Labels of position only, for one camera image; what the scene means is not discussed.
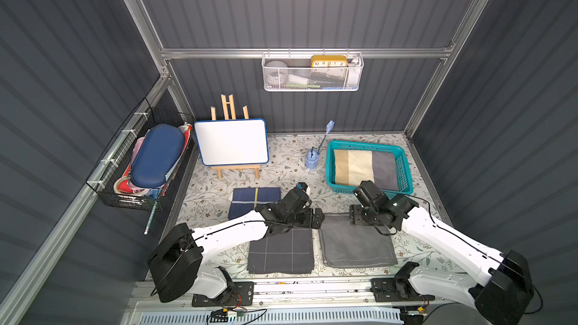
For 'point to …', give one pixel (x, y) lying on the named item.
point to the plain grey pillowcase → (345, 245)
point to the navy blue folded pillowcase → (244, 200)
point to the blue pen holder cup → (311, 159)
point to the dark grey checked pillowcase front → (289, 253)
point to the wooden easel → (257, 167)
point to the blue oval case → (157, 150)
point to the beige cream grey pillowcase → (354, 166)
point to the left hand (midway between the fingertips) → (316, 217)
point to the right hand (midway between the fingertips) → (361, 214)
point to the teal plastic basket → (403, 168)
